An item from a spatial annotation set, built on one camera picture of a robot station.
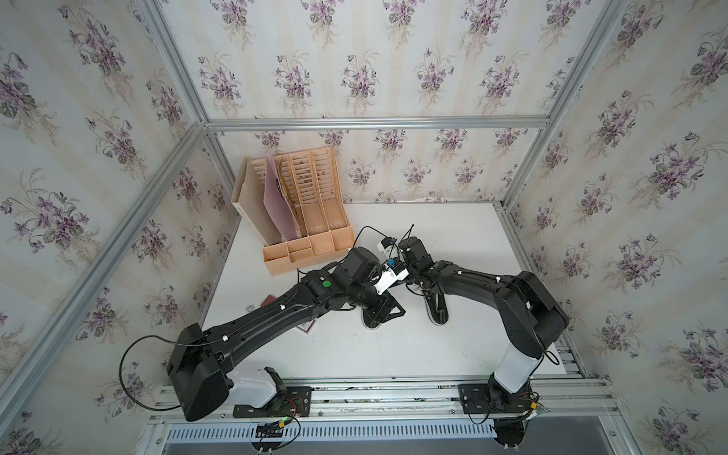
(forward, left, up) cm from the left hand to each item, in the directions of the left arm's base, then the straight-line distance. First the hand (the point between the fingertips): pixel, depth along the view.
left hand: (401, 310), depth 70 cm
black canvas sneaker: (+8, -14, -16) cm, 23 cm away
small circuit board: (-23, +33, -22) cm, 45 cm away
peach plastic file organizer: (+58, +30, -5) cm, 66 cm away
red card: (+3, +27, -18) cm, 33 cm away
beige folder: (+29, +43, +10) cm, 53 cm away
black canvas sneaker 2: (-4, +7, +8) cm, 11 cm away
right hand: (+16, +6, -11) cm, 20 cm away
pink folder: (+31, +35, +7) cm, 48 cm away
